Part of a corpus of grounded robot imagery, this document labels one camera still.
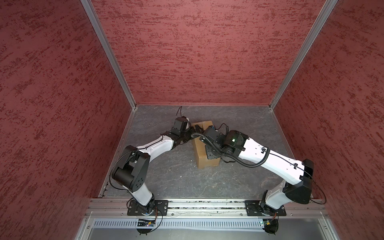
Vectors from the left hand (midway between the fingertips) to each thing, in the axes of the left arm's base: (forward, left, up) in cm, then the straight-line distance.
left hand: (198, 135), depth 90 cm
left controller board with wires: (-44, +28, -14) cm, 54 cm away
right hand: (-18, -6, +9) cm, 21 cm away
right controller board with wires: (-44, -36, -12) cm, 58 cm away
